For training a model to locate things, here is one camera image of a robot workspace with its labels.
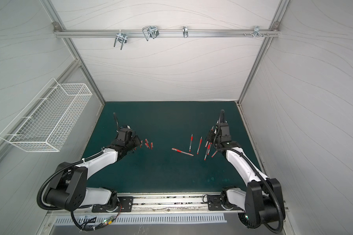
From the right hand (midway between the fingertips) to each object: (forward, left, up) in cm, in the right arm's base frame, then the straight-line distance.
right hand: (210, 132), depth 87 cm
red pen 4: (-9, +2, -12) cm, 15 cm away
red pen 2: (-2, +5, -12) cm, 13 cm away
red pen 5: (-8, -3, -12) cm, 15 cm away
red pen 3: (-5, 0, -11) cm, 12 cm away
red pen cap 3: (-3, +41, -11) cm, 42 cm away
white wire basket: (-11, +81, +20) cm, 84 cm away
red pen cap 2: (-9, +40, +1) cm, 41 cm away
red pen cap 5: (-3, +38, -11) cm, 39 cm away
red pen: (-2, +11, -12) cm, 16 cm away
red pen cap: (-6, +22, -11) cm, 26 cm away
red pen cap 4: (-4, +40, -12) cm, 42 cm away
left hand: (-3, +46, -5) cm, 46 cm away
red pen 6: (-9, +3, +4) cm, 11 cm away
